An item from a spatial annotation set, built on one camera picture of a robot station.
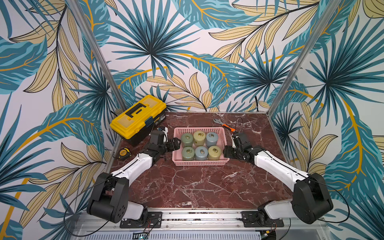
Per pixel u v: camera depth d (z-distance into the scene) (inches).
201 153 34.6
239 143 27.1
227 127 43.3
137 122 35.8
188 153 34.6
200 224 28.8
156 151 26.3
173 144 30.8
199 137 37.4
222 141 38.8
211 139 37.5
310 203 16.5
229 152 35.6
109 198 16.6
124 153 36.5
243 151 25.5
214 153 34.6
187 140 36.4
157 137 26.6
